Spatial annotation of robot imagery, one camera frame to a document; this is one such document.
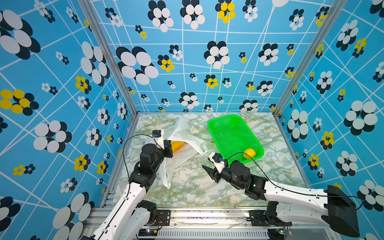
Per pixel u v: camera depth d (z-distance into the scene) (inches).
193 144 30.8
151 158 21.9
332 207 16.2
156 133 24.8
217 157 23.4
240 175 21.2
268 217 25.7
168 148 26.1
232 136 41.8
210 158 24.3
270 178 34.2
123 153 39.8
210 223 28.5
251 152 35.9
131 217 22.4
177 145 38.0
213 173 25.0
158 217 28.5
